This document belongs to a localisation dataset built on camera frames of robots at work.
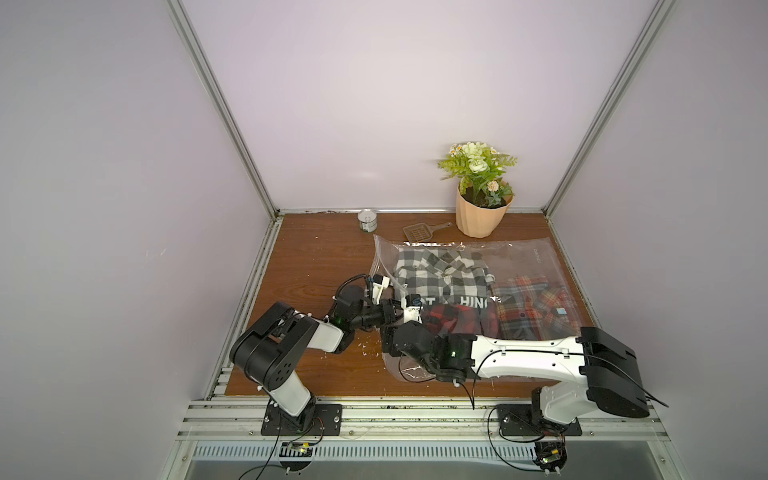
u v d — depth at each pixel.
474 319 0.87
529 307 0.90
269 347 0.47
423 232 1.14
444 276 0.96
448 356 0.56
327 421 0.73
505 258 1.09
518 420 0.72
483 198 1.07
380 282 0.83
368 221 1.10
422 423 0.74
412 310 0.69
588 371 0.42
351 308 0.74
